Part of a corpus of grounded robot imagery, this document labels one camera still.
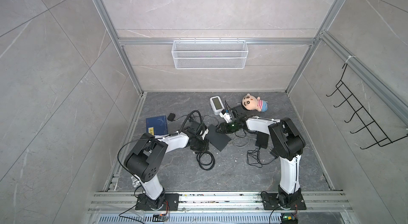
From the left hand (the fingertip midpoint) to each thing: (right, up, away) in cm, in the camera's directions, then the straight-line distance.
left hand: (208, 144), depth 92 cm
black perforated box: (+6, +3, +2) cm, 7 cm away
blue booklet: (-33, +10, +9) cm, 36 cm away
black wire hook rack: (+67, +12, -30) cm, 75 cm away
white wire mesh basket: (+1, +56, +9) cm, 57 cm away
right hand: (+7, +8, +6) cm, 12 cm away
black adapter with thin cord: (-24, +15, +12) cm, 31 cm away
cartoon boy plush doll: (+29, +25, +12) cm, 40 cm away
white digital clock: (+6, +24, +17) cm, 30 cm away
